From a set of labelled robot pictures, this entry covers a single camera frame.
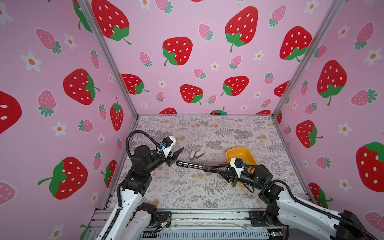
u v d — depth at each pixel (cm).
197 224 73
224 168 71
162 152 56
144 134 52
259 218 73
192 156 94
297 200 52
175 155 62
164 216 75
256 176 57
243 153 98
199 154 97
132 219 59
